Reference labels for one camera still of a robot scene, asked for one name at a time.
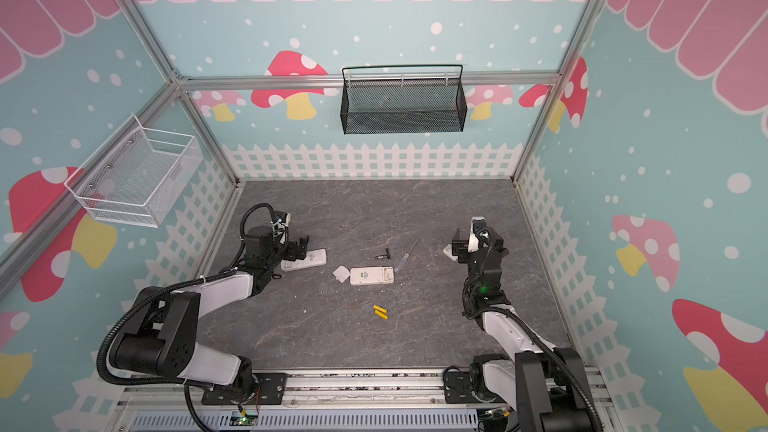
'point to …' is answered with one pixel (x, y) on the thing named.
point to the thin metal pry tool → (404, 258)
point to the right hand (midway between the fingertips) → (474, 228)
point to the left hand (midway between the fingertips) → (294, 238)
